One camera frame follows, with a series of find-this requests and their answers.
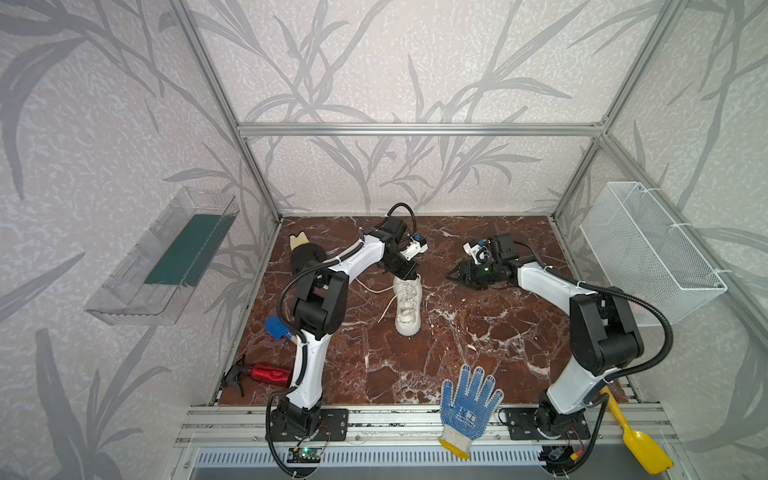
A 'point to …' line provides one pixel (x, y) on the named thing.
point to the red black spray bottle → (268, 374)
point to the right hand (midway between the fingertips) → (451, 270)
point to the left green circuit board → (304, 455)
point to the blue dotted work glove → (463, 418)
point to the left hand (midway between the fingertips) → (418, 266)
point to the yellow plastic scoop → (643, 445)
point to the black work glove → (304, 252)
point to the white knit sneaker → (408, 294)
